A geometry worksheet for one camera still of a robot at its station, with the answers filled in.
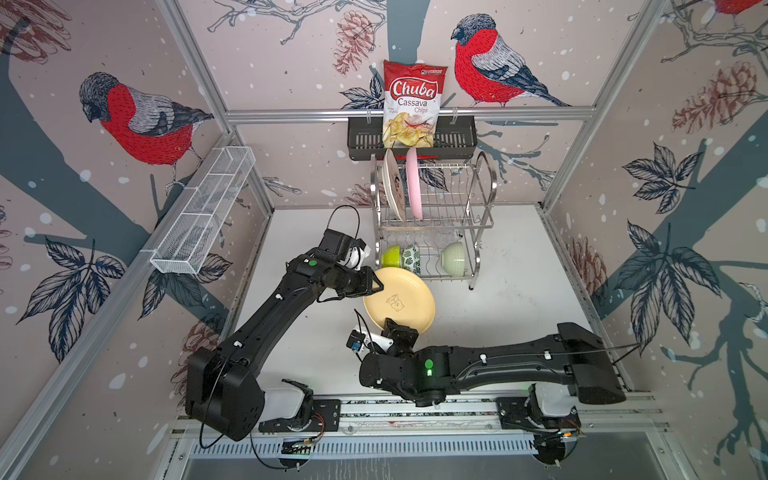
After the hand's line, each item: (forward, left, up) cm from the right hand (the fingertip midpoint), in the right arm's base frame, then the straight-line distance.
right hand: (384, 330), depth 72 cm
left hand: (+10, +2, +3) cm, 11 cm away
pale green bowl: (+24, -19, -3) cm, 31 cm away
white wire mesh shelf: (+25, +51, +17) cm, 59 cm away
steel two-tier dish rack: (+39, -13, -1) cm, 41 cm away
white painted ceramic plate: (+36, -1, +16) cm, 39 cm away
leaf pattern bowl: (+23, -6, -2) cm, 24 cm away
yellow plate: (+9, -5, -1) cm, 10 cm away
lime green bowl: (+24, 0, -2) cm, 24 cm away
